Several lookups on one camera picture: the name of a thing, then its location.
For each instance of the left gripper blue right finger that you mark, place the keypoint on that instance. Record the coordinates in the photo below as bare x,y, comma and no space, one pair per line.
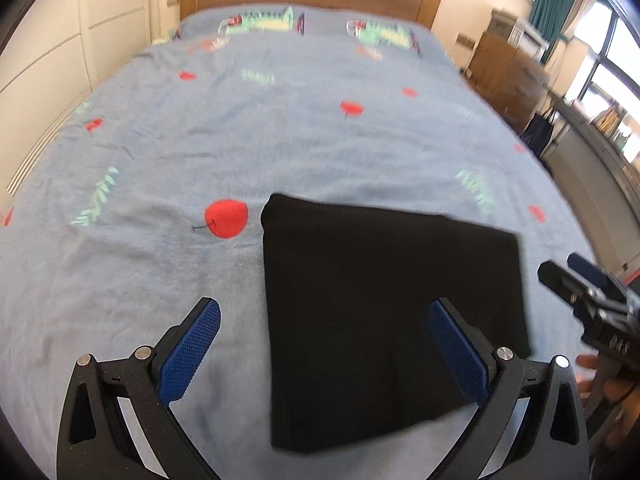
552,441

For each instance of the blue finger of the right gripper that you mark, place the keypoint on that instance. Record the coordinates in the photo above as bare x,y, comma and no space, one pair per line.
587,270
569,286

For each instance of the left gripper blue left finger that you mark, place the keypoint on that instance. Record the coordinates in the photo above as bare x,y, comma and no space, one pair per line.
94,441

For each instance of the black pants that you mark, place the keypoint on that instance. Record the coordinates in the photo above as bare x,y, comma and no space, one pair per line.
347,291

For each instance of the right hand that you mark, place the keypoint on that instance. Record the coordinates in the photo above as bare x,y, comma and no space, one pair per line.
609,397

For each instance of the long desk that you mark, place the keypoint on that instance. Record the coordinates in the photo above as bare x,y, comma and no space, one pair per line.
599,185

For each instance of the black bag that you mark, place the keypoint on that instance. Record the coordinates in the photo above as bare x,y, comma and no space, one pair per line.
538,132

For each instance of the wooden dresser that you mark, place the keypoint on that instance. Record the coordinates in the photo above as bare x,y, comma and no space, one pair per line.
508,79

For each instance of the white printer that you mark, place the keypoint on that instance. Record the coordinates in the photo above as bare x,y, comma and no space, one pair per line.
518,33

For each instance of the blue patterned bed cover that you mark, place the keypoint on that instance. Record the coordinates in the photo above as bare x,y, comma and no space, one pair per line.
324,191

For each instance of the white wardrobe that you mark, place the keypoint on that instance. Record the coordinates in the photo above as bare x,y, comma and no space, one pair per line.
58,54

